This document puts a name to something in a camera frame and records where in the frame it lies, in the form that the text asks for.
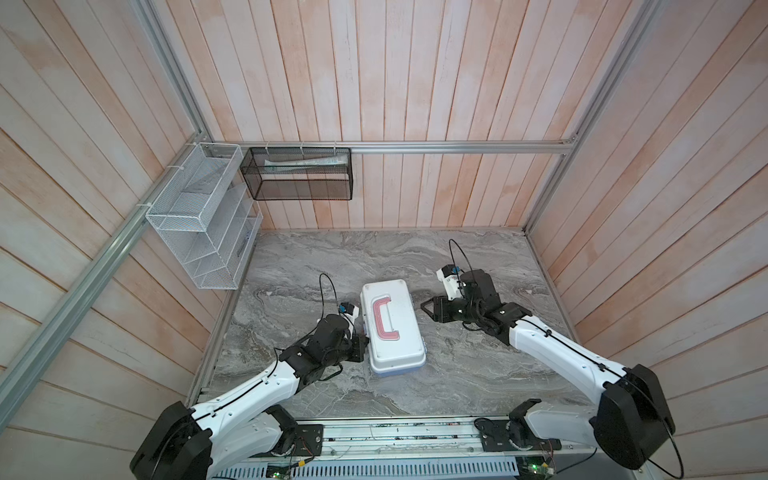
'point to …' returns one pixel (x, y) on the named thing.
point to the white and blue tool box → (394, 333)
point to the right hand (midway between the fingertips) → (427, 304)
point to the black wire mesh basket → (299, 173)
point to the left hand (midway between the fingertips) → (368, 347)
